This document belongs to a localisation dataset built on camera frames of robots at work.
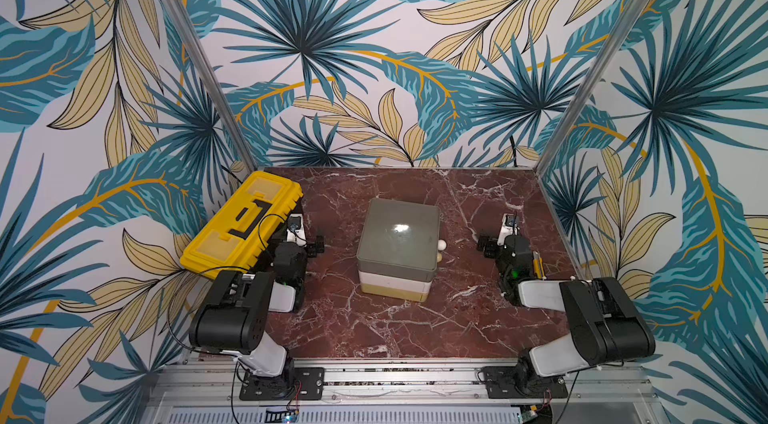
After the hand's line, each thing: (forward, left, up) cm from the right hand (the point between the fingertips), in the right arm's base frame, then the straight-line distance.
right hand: (501, 231), depth 93 cm
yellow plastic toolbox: (-6, +75, +9) cm, 76 cm away
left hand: (+2, +61, +2) cm, 62 cm away
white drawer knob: (-10, +22, +10) cm, 26 cm away
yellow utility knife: (-9, -11, -7) cm, 16 cm away
